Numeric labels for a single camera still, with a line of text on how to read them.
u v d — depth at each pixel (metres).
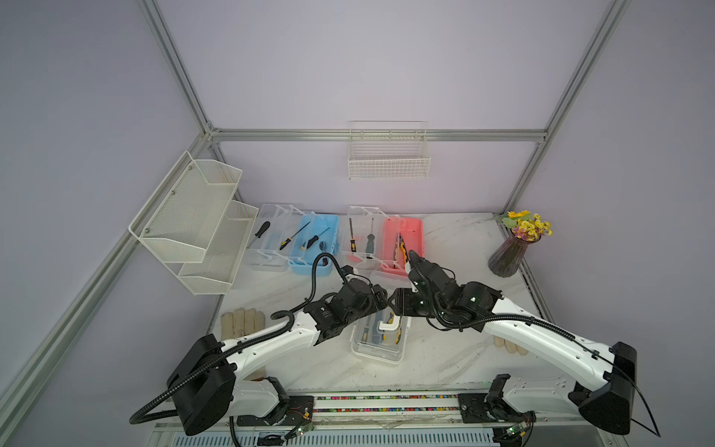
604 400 0.39
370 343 0.84
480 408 0.73
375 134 0.92
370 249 0.96
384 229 1.07
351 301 0.61
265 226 1.01
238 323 0.88
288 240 1.02
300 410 0.73
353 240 0.98
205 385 0.40
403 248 1.08
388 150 0.93
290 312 0.57
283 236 1.05
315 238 1.11
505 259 0.96
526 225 0.84
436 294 0.54
